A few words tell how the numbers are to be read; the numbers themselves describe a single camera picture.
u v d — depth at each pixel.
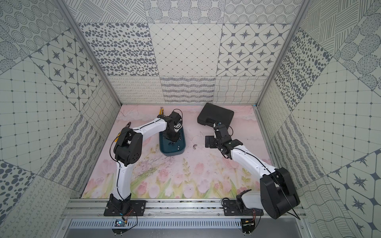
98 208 0.75
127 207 0.68
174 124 0.82
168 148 0.97
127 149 0.57
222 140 0.67
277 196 0.41
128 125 1.07
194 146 0.97
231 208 0.73
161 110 1.15
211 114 1.14
